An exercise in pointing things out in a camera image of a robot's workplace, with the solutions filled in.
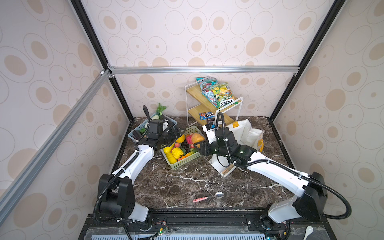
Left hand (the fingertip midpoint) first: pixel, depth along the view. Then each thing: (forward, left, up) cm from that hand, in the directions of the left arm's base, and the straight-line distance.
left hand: (185, 130), depth 81 cm
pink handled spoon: (-28, -18, -21) cm, 39 cm away
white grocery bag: (+5, -37, -11) cm, 39 cm away
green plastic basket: (+16, -4, -19) cm, 25 cm away
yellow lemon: (-4, +6, -17) cm, 18 cm away
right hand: (-9, -7, +1) cm, 12 cm away
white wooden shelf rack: (+15, -6, +6) cm, 17 cm away
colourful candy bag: (+23, -12, +11) cm, 28 cm away
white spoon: (-43, -60, -22) cm, 77 cm away
